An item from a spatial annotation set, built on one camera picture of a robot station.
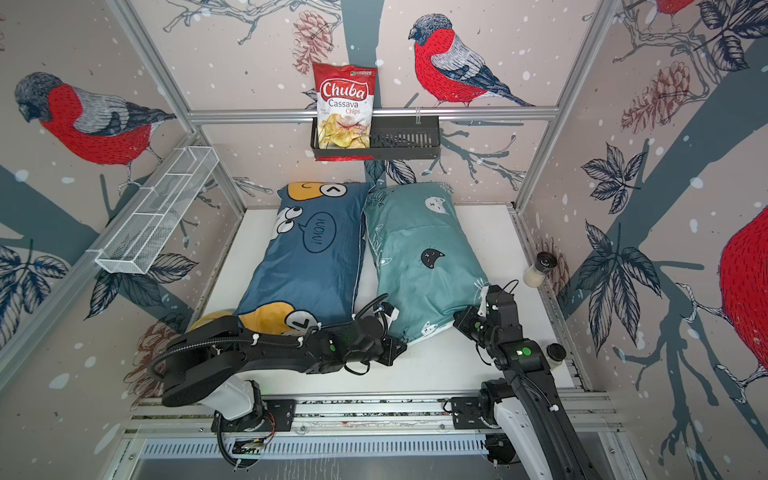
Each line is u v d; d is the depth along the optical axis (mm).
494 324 591
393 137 1067
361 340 622
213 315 886
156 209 778
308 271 878
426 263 841
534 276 949
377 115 902
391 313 757
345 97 835
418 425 728
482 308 704
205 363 439
